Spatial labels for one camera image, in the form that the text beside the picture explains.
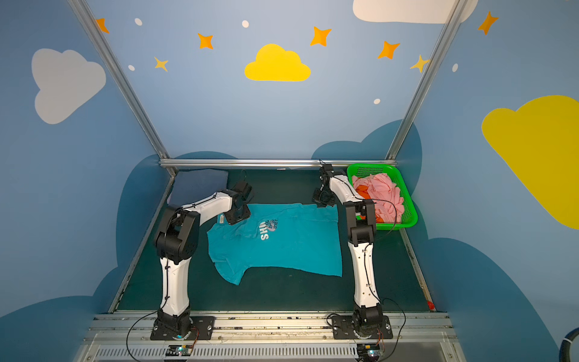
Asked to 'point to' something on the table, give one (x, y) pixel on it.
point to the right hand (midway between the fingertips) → (318, 202)
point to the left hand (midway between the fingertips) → (245, 217)
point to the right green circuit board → (368, 351)
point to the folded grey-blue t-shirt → (191, 185)
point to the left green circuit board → (179, 350)
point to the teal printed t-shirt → (293, 236)
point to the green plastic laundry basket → (410, 215)
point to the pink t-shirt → (382, 189)
